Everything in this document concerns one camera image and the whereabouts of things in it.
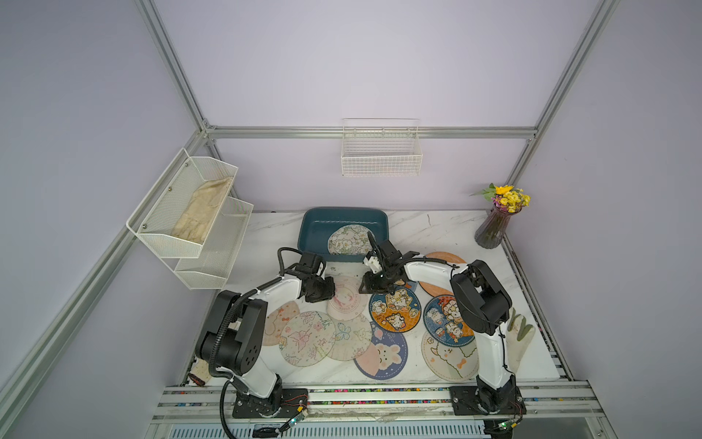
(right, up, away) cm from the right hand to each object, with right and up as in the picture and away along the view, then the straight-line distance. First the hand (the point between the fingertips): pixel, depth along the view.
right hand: (358, 294), depth 94 cm
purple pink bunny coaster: (+9, -17, -12) cm, 22 cm away
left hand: (-9, 0, -1) cm, 9 cm away
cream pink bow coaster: (-16, -12, -8) cm, 22 cm away
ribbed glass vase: (+51, +22, +10) cm, 56 cm away
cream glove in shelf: (-47, +28, -13) cm, 56 cm away
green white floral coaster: (-3, +19, +17) cm, 25 cm away
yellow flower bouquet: (+51, +33, -3) cm, 61 cm away
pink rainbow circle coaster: (-4, -3, -1) cm, 5 cm away
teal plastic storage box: (-19, +25, +21) cm, 37 cm away
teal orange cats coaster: (+13, -6, -3) cm, 14 cm away
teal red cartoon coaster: (+28, -8, -6) cm, 30 cm away
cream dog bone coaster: (+29, -18, -13) cm, 37 cm away
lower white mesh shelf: (-50, +9, -3) cm, 51 cm away
